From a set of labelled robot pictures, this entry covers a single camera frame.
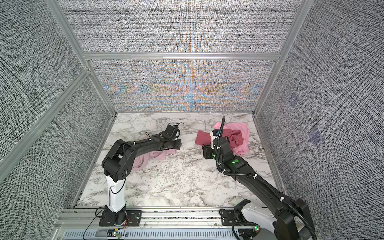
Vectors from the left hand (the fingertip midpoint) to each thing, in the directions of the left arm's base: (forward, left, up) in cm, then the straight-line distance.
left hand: (179, 144), depth 100 cm
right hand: (-12, -15, +15) cm, 25 cm away
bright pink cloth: (-6, -41, +1) cm, 41 cm away
